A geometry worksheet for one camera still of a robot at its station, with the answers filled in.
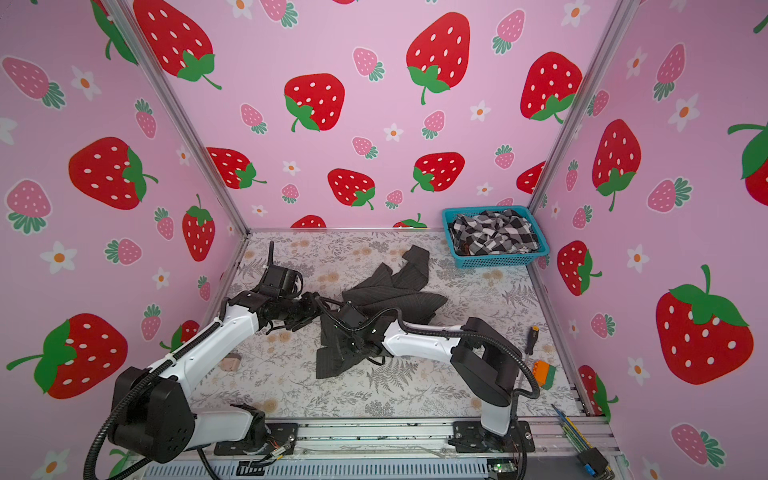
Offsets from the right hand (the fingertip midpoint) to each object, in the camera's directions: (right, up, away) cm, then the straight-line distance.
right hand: (339, 345), depth 84 cm
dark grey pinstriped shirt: (+19, +13, +13) cm, 27 cm away
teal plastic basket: (+61, +25, +20) cm, 68 cm away
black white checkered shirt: (+50, +34, +21) cm, 64 cm away
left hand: (-4, +10, +1) cm, 11 cm away
